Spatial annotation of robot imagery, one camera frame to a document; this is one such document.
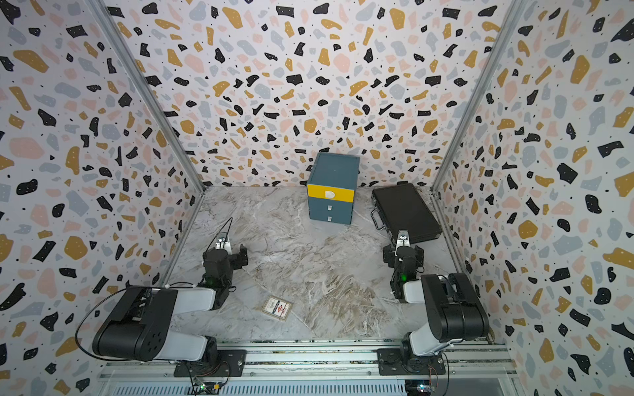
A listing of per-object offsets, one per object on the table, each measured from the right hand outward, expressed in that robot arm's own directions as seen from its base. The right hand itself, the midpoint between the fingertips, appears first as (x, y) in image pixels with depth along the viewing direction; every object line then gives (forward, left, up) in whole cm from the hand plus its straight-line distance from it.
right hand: (406, 245), depth 94 cm
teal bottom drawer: (+15, +29, -1) cm, 33 cm away
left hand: (-4, +66, +3) cm, 66 cm away
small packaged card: (-23, +46, -4) cm, 52 cm away
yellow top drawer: (+15, +29, +13) cm, 35 cm away
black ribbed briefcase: (+23, -3, -5) cm, 24 cm away
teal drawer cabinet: (+22, +29, +13) cm, 38 cm away
